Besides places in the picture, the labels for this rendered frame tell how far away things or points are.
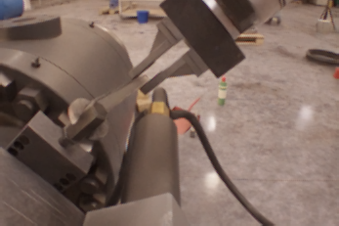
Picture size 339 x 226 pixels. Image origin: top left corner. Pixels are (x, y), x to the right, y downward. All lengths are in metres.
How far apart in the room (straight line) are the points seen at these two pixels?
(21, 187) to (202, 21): 0.28
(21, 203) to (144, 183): 0.13
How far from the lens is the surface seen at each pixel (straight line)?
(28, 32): 0.70
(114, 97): 0.30
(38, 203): 0.26
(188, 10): 0.34
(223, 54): 0.34
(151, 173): 0.31
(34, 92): 0.52
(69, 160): 0.26
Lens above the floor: 1.02
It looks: 27 degrees down
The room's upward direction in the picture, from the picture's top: straight up
